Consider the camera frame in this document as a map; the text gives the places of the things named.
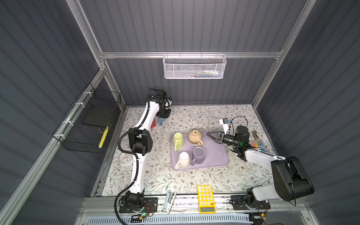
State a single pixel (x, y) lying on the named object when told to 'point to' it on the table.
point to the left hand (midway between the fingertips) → (165, 115)
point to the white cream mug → (184, 162)
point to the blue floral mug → (160, 122)
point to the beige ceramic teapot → (195, 136)
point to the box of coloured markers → (258, 144)
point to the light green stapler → (169, 198)
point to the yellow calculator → (206, 199)
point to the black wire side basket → (84, 125)
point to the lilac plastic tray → (216, 153)
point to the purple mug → (198, 155)
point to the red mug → (153, 124)
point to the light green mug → (178, 140)
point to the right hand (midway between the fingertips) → (209, 136)
